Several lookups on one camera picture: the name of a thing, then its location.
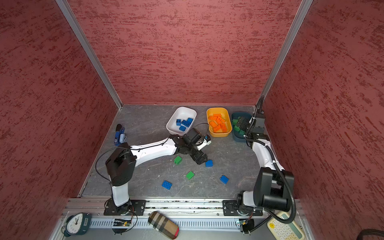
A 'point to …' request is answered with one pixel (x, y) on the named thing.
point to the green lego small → (235, 121)
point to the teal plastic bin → (236, 135)
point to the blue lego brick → (178, 122)
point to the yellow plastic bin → (224, 112)
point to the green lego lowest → (190, 175)
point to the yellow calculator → (279, 230)
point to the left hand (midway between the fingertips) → (200, 156)
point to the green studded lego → (241, 132)
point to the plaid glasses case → (163, 225)
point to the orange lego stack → (223, 127)
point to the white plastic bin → (182, 113)
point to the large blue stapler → (119, 130)
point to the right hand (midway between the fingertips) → (243, 123)
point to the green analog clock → (79, 224)
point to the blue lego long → (186, 123)
